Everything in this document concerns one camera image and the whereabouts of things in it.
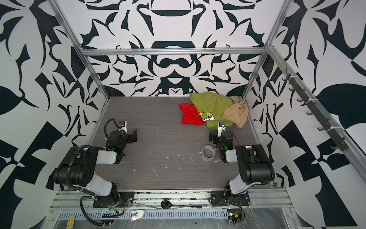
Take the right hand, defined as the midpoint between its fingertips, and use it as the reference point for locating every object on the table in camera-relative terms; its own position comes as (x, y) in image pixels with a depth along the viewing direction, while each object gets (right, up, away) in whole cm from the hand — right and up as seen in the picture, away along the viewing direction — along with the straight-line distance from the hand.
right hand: (220, 129), depth 94 cm
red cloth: (-18, +9, +9) cm, 22 cm away
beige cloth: (+15, +11, +11) cm, 22 cm away
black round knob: (-32, -34, -23) cm, 53 cm away
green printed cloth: (-3, +14, +13) cm, 20 cm away
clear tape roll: (-8, -14, -4) cm, 17 cm away
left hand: (-60, +1, -1) cm, 60 cm away
